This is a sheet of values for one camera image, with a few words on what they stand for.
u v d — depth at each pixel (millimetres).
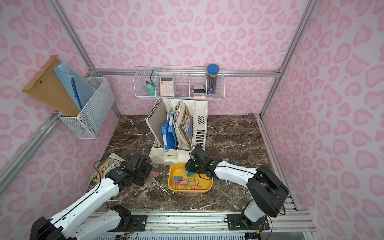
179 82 998
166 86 952
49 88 689
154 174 875
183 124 859
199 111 947
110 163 949
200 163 663
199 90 886
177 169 896
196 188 824
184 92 960
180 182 833
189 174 873
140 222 732
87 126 760
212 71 833
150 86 903
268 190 434
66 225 404
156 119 858
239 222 732
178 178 867
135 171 618
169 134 845
